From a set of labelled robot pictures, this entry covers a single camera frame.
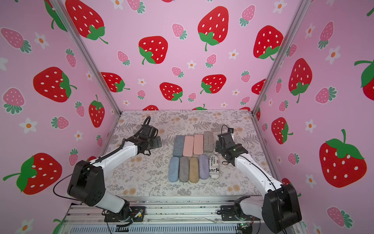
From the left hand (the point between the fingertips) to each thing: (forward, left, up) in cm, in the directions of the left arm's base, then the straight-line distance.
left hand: (154, 142), depth 91 cm
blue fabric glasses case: (-14, -13, -8) cm, 21 cm away
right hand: (-5, -49, +4) cm, 49 cm away
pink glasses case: (+2, -21, -8) cm, 23 cm away
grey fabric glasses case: (-15, -19, -7) cm, 25 cm away
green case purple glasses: (+2, -15, -8) cm, 17 cm away
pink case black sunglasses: (+3, -28, -8) cm, 29 cm away
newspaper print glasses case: (-13, -38, -7) cm, 40 cm away
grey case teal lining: (+5, -35, -5) cm, 36 cm away
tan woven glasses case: (-16, -25, -7) cm, 31 cm away
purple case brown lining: (-13, -32, -7) cm, 35 cm away
